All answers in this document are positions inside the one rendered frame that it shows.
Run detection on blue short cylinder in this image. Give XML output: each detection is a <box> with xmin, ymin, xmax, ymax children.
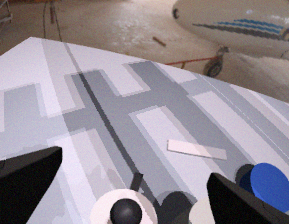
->
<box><xmin>238</xmin><ymin>163</ymin><xmax>289</xmax><ymax>213</ymax></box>

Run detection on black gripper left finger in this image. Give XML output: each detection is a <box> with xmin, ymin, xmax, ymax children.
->
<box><xmin>0</xmin><ymin>145</ymin><xmax>63</xmax><ymax>224</ymax></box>

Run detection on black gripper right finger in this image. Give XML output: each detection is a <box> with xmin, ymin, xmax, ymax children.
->
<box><xmin>207</xmin><ymin>172</ymin><xmax>289</xmax><ymax>224</ymax></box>

